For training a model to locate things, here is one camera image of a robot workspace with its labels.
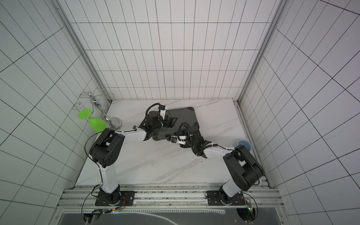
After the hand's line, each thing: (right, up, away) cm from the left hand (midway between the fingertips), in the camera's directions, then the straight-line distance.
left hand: (172, 119), depth 96 cm
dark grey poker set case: (+10, +3, +6) cm, 12 cm away
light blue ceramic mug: (+48, -15, -9) cm, 51 cm away
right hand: (+7, -7, -4) cm, 11 cm away
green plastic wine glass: (-44, -2, -14) cm, 46 cm away
